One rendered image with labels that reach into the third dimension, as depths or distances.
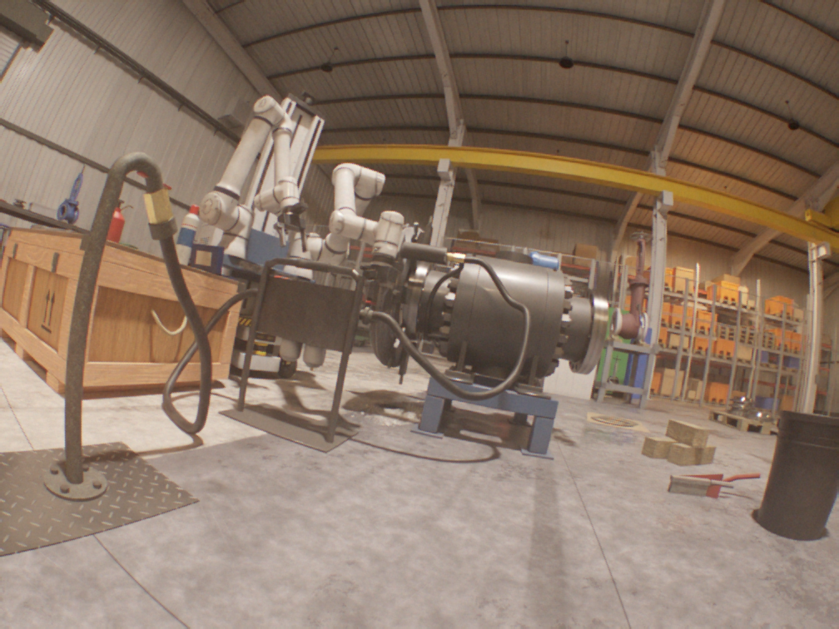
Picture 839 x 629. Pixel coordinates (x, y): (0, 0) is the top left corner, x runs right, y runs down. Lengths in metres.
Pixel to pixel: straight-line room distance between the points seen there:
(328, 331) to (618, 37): 9.35
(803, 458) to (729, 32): 9.37
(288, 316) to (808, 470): 1.71
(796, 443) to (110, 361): 2.06
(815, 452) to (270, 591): 1.32
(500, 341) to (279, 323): 0.97
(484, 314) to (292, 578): 1.36
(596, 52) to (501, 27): 2.36
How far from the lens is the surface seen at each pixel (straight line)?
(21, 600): 0.56
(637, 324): 5.87
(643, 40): 9.84
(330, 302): 1.20
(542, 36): 9.83
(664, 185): 10.71
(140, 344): 1.33
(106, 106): 9.98
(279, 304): 1.29
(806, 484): 1.30
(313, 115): 2.71
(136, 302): 1.29
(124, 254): 1.22
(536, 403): 1.58
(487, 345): 1.71
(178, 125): 10.92
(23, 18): 9.43
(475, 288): 1.69
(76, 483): 0.76
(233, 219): 1.99
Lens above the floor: 0.38
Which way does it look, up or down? 4 degrees up
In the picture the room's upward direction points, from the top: 11 degrees clockwise
